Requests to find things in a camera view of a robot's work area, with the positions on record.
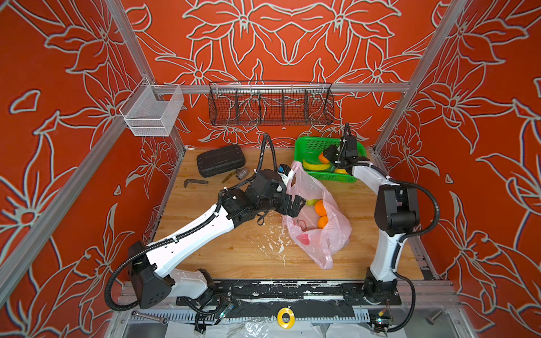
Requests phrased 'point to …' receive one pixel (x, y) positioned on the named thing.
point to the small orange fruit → (320, 208)
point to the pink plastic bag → (304, 229)
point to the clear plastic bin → (152, 110)
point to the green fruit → (311, 202)
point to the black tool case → (212, 162)
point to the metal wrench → (164, 320)
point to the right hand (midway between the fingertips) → (328, 148)
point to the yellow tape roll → (286, 325)
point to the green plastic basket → (308, 149)
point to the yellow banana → (315, 167)
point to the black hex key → (187, 181)
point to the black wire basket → (264, 103)
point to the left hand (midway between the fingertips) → (295, 195)
